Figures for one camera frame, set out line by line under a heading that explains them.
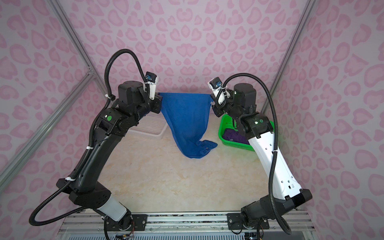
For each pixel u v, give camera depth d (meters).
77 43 0.80
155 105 0.57
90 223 0.75
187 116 0.75
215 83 0.50
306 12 0.71
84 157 0.41
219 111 0.57
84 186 0.40
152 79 0.52
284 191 0.38
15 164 0.52
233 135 0.95
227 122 1.12
